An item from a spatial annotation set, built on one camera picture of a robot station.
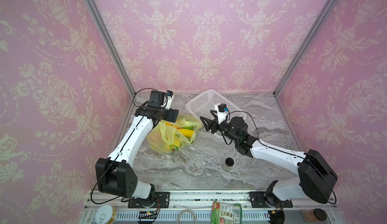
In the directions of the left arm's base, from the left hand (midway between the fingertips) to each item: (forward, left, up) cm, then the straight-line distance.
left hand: (170, 112), depth 83 cm
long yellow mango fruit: (-3, -8, -18) cm, 20 cm away
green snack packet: (-44, -29, -19) cm, 56 cm away
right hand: (-5, -20, +5) cm, 21 cm away
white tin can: (-45, +25, -17) cm, 55 cm away
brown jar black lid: (-44, -65, -12) cm, 80 cm away
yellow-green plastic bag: (-13, 0, -4) cm, 14 cm away
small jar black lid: (-23, -32, -13) cm, 41 cm away
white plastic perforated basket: (+20, -18, -18) cm, 32 cm away
